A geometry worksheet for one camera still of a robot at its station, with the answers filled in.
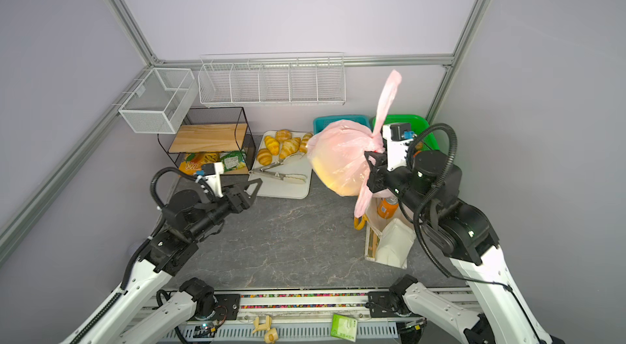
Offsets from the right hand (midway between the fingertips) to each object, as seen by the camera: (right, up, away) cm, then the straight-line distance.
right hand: (367, 153), depth 56 cm
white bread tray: (-22, -4, +56) cm, 60 cm away
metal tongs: (-23, -10, +43) cm, 50 cm away
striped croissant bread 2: (-26, +4, +56) cm, 62 cm away
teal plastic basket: (-12, +15, +58) cm, 61 cm away
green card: (-4, -50, +13) cm, 52 cm away
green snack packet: (-49, -2, +48) cm, 69 cm away
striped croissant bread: (-34, +4, +57) cm, 67 cm away
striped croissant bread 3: (-20, +5, +57) cm, 60 cm away
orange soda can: (+13, -19, +30) cm, 38 cm away
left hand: (-29, -9, +12) cm, 33 cm away
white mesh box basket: (-75, +21, +41) cm, 88 cm away
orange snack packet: (-65, -3, +45) cm, 79 cm away
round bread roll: (-29, +10, +59) cm, 67 cm away
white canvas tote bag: (+10, -23, +16) cm, 30 cm away
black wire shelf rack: (-56, +5, +43) cm, 71 cm away
